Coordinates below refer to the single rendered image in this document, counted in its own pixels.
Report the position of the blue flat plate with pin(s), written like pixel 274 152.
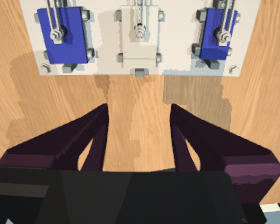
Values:
pixel 73 49

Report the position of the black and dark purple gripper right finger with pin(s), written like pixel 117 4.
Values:
pixel 253 169

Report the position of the blue rectangular block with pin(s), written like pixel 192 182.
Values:
pixel 208 43

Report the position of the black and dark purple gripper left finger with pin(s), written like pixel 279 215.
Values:
pixel 60 148

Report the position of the toggle clamp with red handle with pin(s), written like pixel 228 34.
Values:
pixel 60 31

